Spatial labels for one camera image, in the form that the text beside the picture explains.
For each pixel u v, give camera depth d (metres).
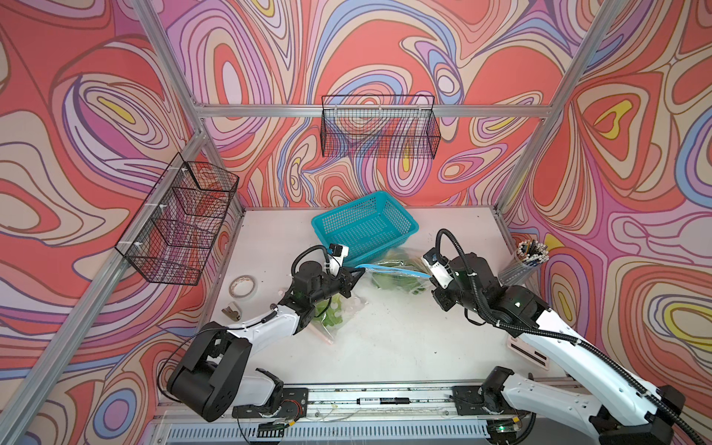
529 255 0.84
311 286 0.65
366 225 1.15
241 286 0.96
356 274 0.79
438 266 0.61
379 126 0.96
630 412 0.38
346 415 0.73
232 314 0.88
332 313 0.84
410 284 0.79
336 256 0.72
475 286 0.50
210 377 0.42
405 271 0.77
